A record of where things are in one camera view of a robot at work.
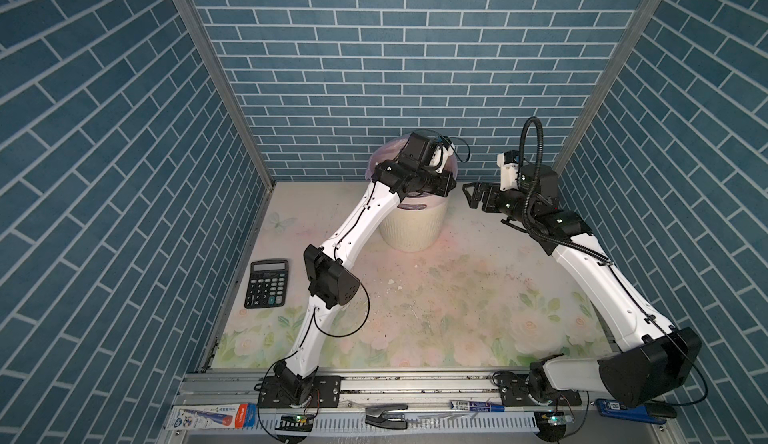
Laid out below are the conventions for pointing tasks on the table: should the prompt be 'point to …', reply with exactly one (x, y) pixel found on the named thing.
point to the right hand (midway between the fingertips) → (475, 183)
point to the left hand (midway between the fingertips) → (455, 183)
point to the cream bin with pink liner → (417, 222)
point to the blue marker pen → (475, 406)
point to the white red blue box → (212, 416)
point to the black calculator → (267, 285)
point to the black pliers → (390, 416)
